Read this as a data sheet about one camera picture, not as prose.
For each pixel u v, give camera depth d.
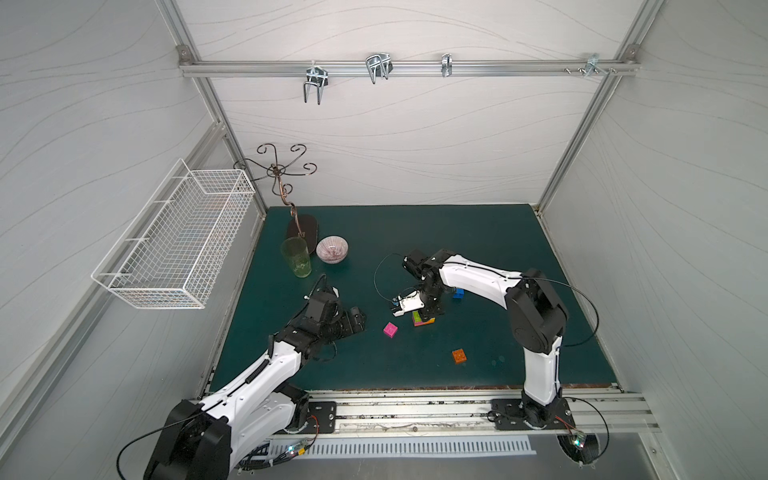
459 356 0.82
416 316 0.85
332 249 1.05
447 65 0.78
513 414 0.73
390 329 0.87
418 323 0.88
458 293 0.64
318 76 0.78
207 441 0.39
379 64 0.77
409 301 0.79
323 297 0.75
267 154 0.92
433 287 0.74
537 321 0.50
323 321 0.66
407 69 0.78
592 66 0.77
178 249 0.69
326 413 0.73
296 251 0.95
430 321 0.88
